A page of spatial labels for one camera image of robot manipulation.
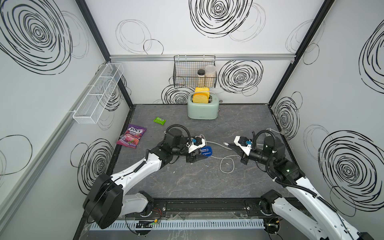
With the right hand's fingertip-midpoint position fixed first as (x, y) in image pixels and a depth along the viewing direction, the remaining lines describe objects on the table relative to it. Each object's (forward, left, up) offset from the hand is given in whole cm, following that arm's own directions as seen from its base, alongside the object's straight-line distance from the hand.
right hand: (231, 145), depth 68 cm
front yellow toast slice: (+38, +14, -6) cm, 41 cm away
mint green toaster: (+36, +12, -17) cm, 42 cm away
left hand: (+1, +12, -7) cm, 14 cm away
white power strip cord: (+27, -45, -28) cm, 59 cm away
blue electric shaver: (-1, +11, -5) cm, 12 cm away
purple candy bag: (+18, +60, -22) cm, 66 cm away
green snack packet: (+32, +44, -23) cm, 60 cm away
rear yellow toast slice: (+46, +15, -5) cm, 49 cm away
